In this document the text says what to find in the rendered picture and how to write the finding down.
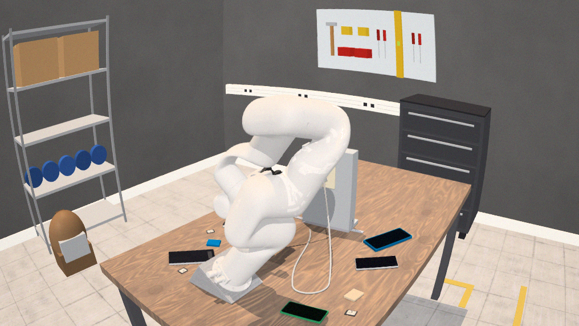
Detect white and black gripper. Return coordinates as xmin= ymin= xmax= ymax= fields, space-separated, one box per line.
xmin=247 ymin=167 xmax=282 ymax=178

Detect flat blue square block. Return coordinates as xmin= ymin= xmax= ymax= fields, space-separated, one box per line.
xmin=206 ymin=239 xmax=221 ymax=247

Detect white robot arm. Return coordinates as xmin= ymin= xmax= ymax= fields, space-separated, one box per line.
xmin=206 ymin=95 xmax=350 ymax=292

